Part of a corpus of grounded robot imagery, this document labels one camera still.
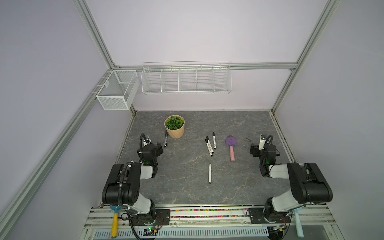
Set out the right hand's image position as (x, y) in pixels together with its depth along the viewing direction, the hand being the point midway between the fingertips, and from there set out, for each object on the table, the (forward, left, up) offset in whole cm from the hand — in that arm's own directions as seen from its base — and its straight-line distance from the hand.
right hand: (261, 144), depth 94 cm
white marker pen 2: (+4, +32, -5) cm, 33 cm away
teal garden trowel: (-43, -8, -5) cm, 44 cm away
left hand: (-1, +70, +1) cm, 70 cm away
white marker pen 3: (0, +33, -5) cm, 33 cm away
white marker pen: (+6, +29, -5) cm, 30 cm away
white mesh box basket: (+32, +94, +19) cm, 101 cm away
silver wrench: (+3, +62, -3) cm, 62 cm away
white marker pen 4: (-17, +33, -5) cm, 38 cm away
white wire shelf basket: (+35, +45, +26) cm, 63 cm away
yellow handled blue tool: (-43, +80, -4) cm, 91 cm away
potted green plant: (+11, +55, +6) cm, 57 cm away
